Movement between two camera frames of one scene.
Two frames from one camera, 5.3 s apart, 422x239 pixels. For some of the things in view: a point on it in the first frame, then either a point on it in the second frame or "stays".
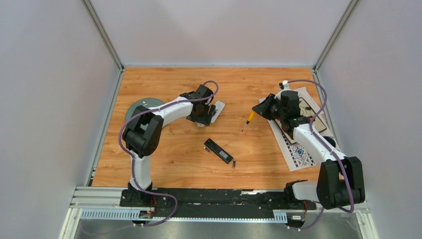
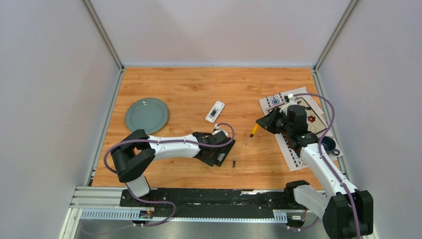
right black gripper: x=262 y=109 to x=266 y=122
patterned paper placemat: x=296 y=156 stays
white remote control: x=220 y=106 stays
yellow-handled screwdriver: x=249 y=119 to x=255 y=129
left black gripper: x=206 y=119 to x=210 y=162
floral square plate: x=304 y=111 stays
